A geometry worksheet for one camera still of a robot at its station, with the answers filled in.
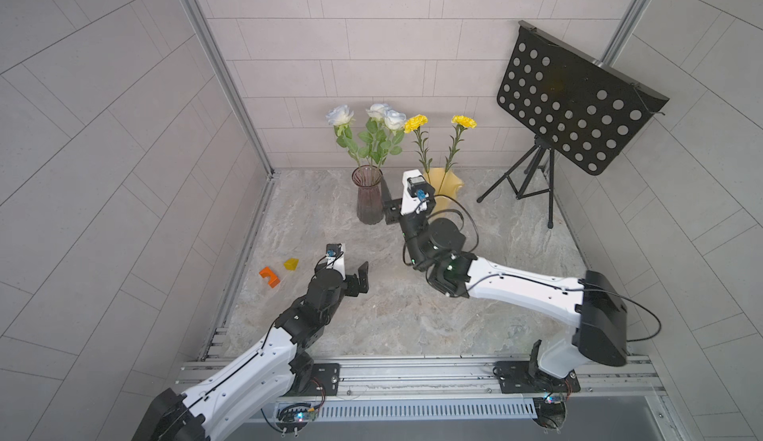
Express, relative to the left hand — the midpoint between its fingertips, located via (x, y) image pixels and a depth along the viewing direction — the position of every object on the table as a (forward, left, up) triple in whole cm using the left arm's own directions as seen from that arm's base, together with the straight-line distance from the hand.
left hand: (359, 260), depth 82 cm
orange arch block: (-3, +25, -7) cm, 26 cm away
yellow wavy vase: (+22, -26, +8) cm, 35 cm away
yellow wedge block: (+2, +21, -8) cm, 23 cm away
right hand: (+7, -10, +29) cm, 31 cm away
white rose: (+28, -4, +18) cm, 33 cm away
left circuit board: (-35, +12, -8) cm, 38 cm away
